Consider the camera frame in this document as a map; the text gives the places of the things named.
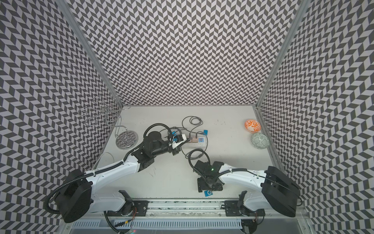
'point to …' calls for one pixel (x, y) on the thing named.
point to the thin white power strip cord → (98, 158)
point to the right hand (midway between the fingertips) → (207, 191)
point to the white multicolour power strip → (202, 143)
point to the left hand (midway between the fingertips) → (187, 139)
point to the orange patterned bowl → (252, 126)
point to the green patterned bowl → (260, 141)
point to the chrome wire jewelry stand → (108, 111)
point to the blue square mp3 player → (205, 132)
